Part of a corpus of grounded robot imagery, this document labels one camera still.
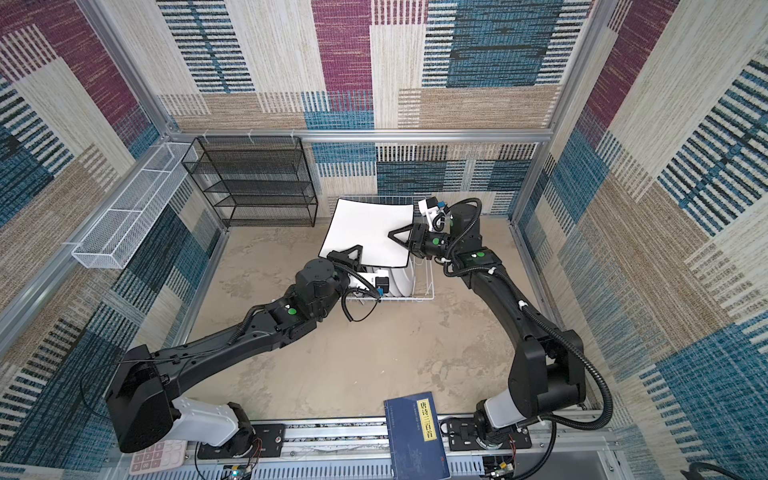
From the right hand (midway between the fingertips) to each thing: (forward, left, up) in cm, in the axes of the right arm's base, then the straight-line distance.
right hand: (392, 241), depth 75 cm
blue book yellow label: (-40, -4, -29) cm, 49 cm away
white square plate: (+5, +6, +1) cm, 8 cm away
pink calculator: (-40, +54, -27) cm, 73 cm away
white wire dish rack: (-8, -7, -1) cm, 11 cm away
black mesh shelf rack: (+40, +48, -11) cm, 63 cm away
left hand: (-1, +9, +3) cm, 10 cm away
